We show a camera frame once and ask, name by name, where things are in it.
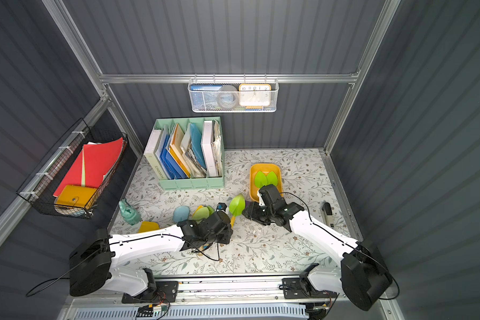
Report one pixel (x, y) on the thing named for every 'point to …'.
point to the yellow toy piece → (148, 226)
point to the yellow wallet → (74, 195)
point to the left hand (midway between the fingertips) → (231, 231)
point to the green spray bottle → (130, 214)
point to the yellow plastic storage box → (264, 168)
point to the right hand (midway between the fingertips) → (249, 212)
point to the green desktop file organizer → (187, 152)
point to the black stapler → (327, 215)
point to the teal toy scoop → (180, 213)
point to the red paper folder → (92, 164)
